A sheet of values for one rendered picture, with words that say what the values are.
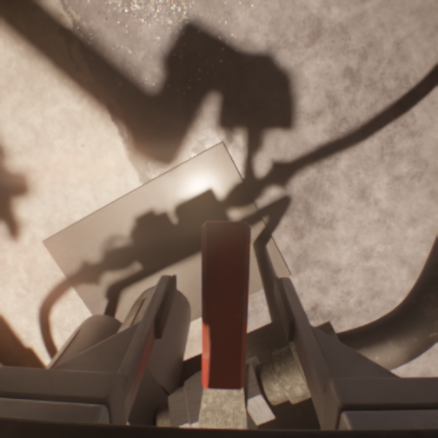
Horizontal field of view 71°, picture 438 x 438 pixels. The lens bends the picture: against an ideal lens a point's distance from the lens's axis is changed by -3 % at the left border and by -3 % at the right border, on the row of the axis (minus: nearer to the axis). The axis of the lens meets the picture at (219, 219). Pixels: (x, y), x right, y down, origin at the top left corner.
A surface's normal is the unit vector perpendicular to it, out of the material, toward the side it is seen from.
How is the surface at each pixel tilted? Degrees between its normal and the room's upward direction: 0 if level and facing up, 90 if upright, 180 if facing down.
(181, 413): 60
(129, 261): 0
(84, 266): 0
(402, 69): 0
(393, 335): 45
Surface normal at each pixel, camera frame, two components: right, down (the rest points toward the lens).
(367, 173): -0.03, 0.25
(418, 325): -0.18, -0.52
